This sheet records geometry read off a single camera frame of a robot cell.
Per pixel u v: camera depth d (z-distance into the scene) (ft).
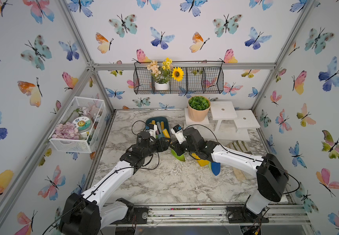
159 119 3.62
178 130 2.37
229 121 3.75
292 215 2.48
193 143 2.11
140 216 2.44
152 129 2.37
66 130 1.96
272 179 1.45
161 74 2.86
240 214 2.43
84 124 2.15
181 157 2.60
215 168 2.98
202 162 2.98
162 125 3.60
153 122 3.52
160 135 2.43
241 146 3.23
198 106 2.77
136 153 2.01
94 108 2.58
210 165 2.97
